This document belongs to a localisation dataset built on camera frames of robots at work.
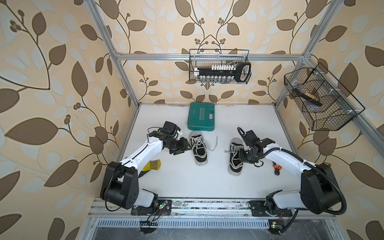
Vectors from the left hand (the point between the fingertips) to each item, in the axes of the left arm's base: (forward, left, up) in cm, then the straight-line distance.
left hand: (186, 147), depth 83 cm
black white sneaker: (+4, -8, -7) cm, 11 cm away
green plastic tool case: (+29, -9, -7) cm, 31 cm away
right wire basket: (+15, -67, +23) cm, 73 cm away
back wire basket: (+48, -4, +23) cm, 53 cm away
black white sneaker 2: (-10, -27, -4) cm, 29 cm away
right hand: (-3, -32, -8) cm, 33 cm away
